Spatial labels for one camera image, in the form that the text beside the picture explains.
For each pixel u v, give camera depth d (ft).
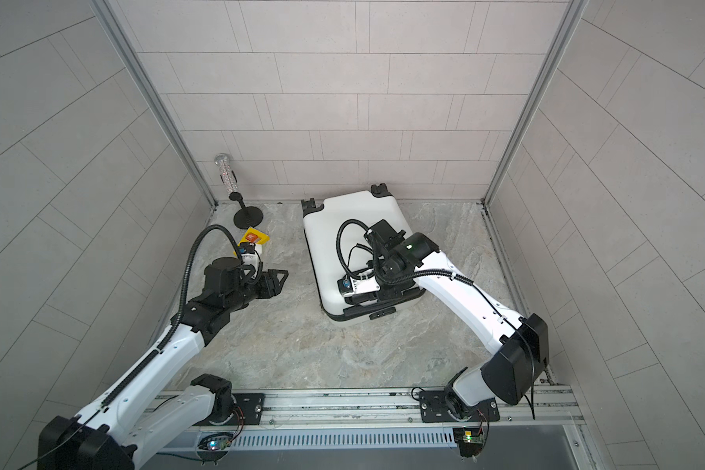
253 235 3.44
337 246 2.03
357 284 2.04
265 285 2.23
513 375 1.27
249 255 2.25
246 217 3.67
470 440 2.23
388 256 1.86
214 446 2.13
